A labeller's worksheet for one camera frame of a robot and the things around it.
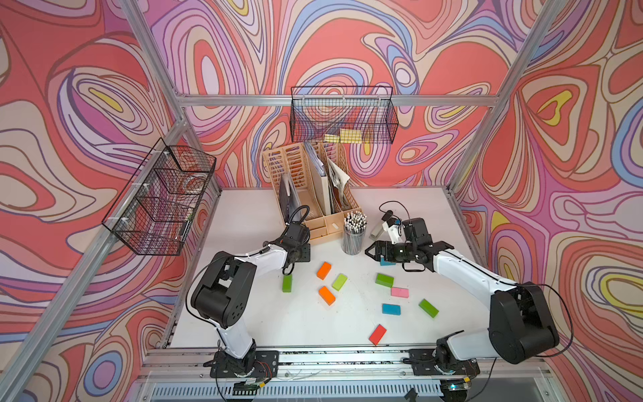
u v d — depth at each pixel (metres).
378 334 0.79
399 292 0.88
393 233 0.80
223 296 0.48
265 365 0.72
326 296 0.86
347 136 0.82
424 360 0.72
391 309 0.84
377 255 0.78
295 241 0.75
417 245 0.68
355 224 0.84
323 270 0.93
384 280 0.90
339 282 0.91
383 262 0.95
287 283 0.88
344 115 0.96
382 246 0.77
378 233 1.01
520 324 0.42
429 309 0.84
